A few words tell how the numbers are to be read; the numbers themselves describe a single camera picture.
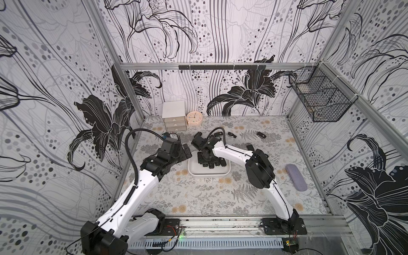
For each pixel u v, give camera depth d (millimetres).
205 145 702
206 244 693
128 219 421
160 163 512
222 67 908
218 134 1077
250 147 1010
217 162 930
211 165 932
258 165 616
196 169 895
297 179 850
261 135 1067
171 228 722
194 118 1149
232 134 1073
